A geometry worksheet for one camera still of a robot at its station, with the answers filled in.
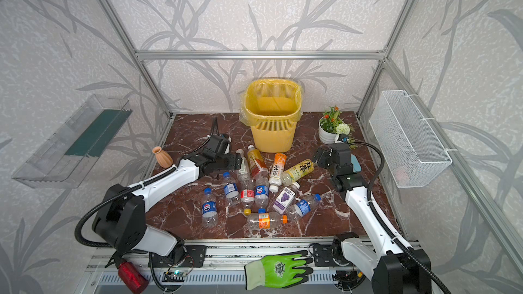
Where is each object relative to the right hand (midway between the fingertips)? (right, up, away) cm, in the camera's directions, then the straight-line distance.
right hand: (325, 146), depth 84 cm
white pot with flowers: (+7, +9, +17) cm, 20 cm away
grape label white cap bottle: (-17, -22, +1) cm, 27 cm away
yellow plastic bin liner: (-23, +22, +19) cm, 37 cm away
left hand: (-38, -4, +5) cm, 38 cm away
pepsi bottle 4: (-12, -26, -1) cm, 29 cm away
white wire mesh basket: (+22, 0, -22) cm, 31 cm away
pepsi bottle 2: (-40, -19, +1) cm, 44 cm away
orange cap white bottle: (-21, -15, +6) cm, 26 cm away
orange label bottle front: (-24, -28, -7) cm, 38 cm away
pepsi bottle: (-47, -25, -3) cm, 54 cm away
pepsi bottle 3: (-27, -19, +1) cm, 33 cm away
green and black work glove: (-19, -42, -14) cm, 48 cm away
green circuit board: (-56, -44, -13) cm, 72 cm away
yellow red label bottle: (-30, -7, +9) cm, 32 cm away
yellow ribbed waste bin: (-21, +3, +16) cm, 27 cm away
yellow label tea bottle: (-11, -12, +5) cm, 17 cm away
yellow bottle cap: (-32, -26, -2) cm, 42 cm away
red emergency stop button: (-67, -44, -18) cm, 82 cm away
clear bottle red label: (-33, -18, +1) cm, 37 cm away
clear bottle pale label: (-35, -13, +8) cm, 38 cm away
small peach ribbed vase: (-72, -6, +8) cm, 73 cm away
